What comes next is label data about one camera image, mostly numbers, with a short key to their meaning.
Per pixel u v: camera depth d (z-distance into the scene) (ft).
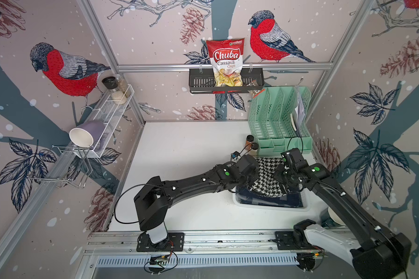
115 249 2.42
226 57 2.66
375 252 1.20
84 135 2.01
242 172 1.91
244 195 2.55
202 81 3.11
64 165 1.92
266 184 2.49
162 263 2.34
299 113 3.03
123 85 2.81
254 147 3.09
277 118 3.60
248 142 3.24
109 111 2.74
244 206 2.50
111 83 2.55
